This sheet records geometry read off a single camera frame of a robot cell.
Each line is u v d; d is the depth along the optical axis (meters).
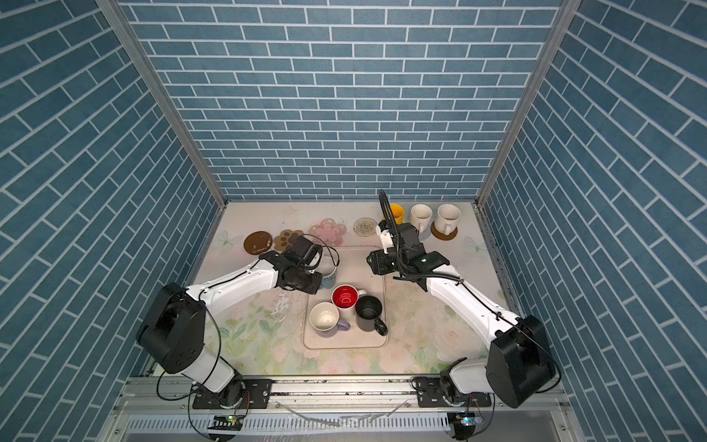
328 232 1.12
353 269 0.98
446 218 1.03
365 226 1.12
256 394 0.74
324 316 0.86
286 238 1.08
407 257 0.62
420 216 1.05
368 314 0.86
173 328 0.45
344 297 0.89
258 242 1.05
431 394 0.73
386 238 0.75
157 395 0.44
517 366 0.43
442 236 1.05
